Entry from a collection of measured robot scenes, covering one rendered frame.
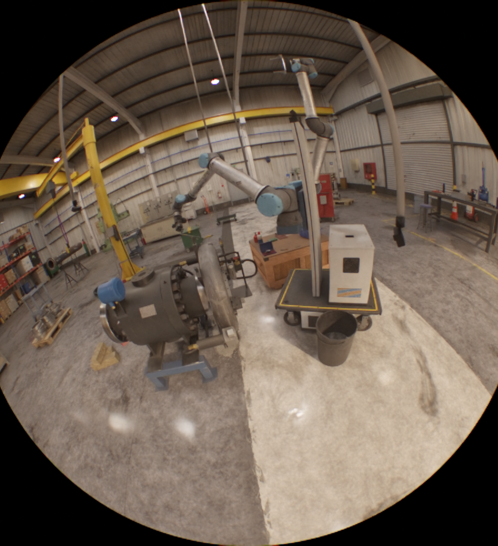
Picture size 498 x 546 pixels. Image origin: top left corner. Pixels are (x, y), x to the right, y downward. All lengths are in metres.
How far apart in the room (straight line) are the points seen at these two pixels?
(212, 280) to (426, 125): 9.27
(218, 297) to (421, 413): 1.67
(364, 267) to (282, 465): 1.44
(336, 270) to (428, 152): 8.33
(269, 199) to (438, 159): 8.38
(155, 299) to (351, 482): 1.76
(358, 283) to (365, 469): 1.32
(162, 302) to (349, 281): 1.38
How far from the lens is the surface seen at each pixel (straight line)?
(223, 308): 1.22
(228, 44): 10.21
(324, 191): 4.96
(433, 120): 9.27
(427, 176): 9.35
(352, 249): 1.39
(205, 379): 1.73
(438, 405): 1.75
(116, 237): 4.77
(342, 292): 1.57
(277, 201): 1.11
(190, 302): 1.44
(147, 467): 1.72
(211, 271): 1.22
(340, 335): 1.67
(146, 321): 1.46
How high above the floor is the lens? 1.37
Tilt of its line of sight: 27 degrees down
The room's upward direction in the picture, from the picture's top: 14 degrees counter-clockwise
